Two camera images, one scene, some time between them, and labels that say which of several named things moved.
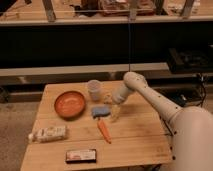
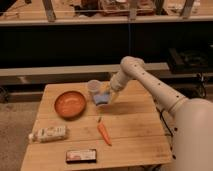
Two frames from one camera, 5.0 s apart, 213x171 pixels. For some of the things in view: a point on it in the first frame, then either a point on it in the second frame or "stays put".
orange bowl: (69, 105) stays put
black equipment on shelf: (189, 61) stays put
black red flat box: (80, 156) stays put
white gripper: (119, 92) -> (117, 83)
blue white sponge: (100, 111) -> (102, 98)
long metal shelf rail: (28, 71) stays put
